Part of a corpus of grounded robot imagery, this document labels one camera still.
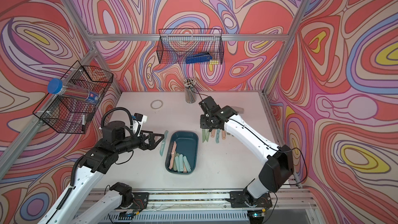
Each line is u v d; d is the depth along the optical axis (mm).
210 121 547
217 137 955
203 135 964
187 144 908
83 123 723
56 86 618
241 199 737
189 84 1007
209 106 603
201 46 933
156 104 1120
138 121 611
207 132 979
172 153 876
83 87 773
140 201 724
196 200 750
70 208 406
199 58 905
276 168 405
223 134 959
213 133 960
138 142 598
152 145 601
